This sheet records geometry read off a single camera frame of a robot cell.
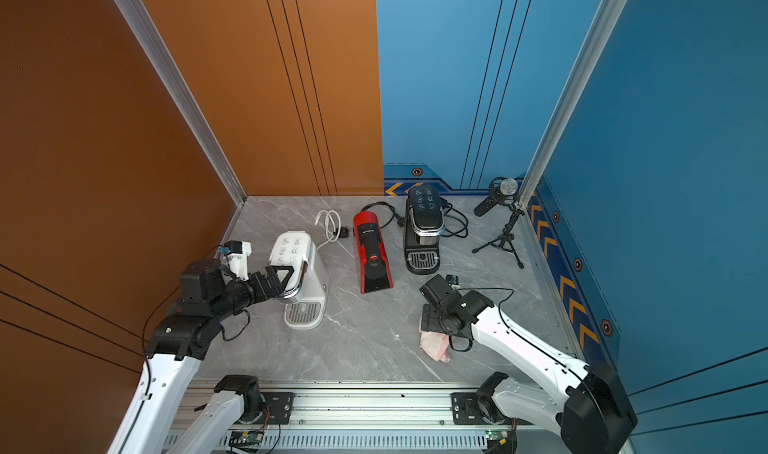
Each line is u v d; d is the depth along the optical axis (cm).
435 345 79
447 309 60
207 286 53
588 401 39
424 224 83
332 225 110
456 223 112
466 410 72
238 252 64
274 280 63
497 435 72
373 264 80
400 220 109
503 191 89
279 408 73
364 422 73
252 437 71
